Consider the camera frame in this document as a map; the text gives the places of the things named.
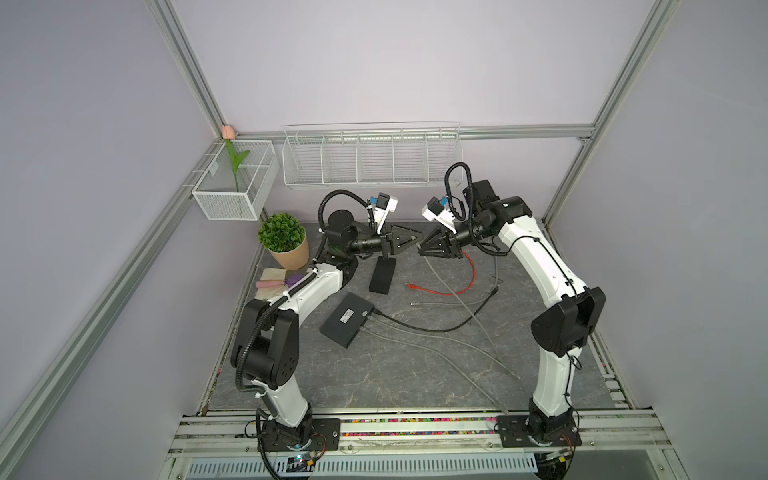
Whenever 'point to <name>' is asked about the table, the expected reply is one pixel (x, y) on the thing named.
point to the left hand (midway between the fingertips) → (423, 241)
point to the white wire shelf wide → (372, 154)
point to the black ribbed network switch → (383, 275)
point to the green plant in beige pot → (286, 239)
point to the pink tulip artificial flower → (236, 160)
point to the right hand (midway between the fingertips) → (422, 253)
